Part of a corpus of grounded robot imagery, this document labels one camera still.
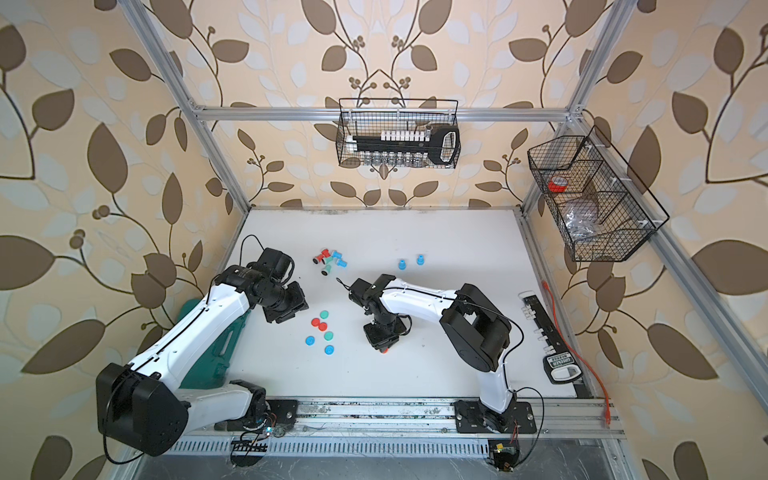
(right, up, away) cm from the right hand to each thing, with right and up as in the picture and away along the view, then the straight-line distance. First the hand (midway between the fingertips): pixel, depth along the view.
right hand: (383, 347), depth 84 cm
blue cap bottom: (-16, -1, 0) cm, 16 cm away
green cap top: (-19, +7, +9) cm, 22 cm away
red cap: (-19, +4, +5) cm, 20 cm away
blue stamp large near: (-18, +25, +21) cm, 38 cm away
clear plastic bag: (+49, +36, -12) cm, 62 cm away
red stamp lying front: (-24, +24, +20) cm, 39 cm away
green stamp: (-20, +23, +20) cm, 37 cm away
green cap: (-17, +2, +5) cm, 18 cm away
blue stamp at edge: (-15, +22, +20) cm, 33 cm away
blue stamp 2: (+12, +23, +19) cm, 32 cm away
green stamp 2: (-20, +20, +17) cm, 33 cm away
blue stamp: (+6, +22, +18) cm, 29 cm away
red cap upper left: (-21, +5, +7) cm, 23 cm away
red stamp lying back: (-21, +26, +22) cm, 40 cm away
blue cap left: (-22, +1, +3) cm, 22 cm away
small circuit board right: (+30, -22, -12) cm, 39 cm away
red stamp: (+1, -1, 0) cm, 2 cm away
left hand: (-22, +13, -4) cm, 26 cm away
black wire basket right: (+55, +38, -11) cm, 68 cm away
